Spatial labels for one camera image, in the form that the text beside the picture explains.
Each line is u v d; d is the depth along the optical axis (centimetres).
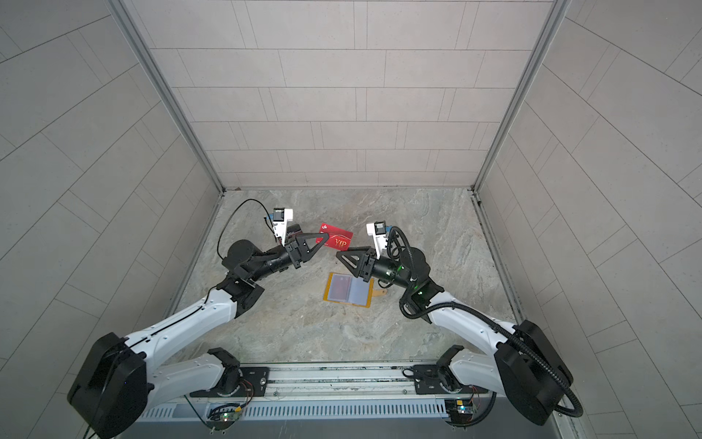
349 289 88
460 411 68
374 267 62
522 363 40
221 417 65
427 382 71
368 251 68
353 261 69
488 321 47
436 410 68
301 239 62
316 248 64
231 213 109
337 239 66
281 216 62
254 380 71
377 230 64
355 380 73
